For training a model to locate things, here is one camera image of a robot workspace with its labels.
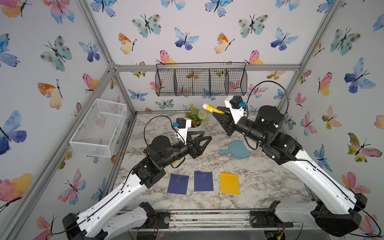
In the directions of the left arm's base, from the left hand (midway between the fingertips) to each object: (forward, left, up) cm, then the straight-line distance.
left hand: (207, 136), depth 58 cm
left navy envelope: (-4, +15, -40) cm, 43 cm away
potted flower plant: (+33, +3, -24) cm, 41 cm away
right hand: (+7, -4, +8) cm, 11 cm away
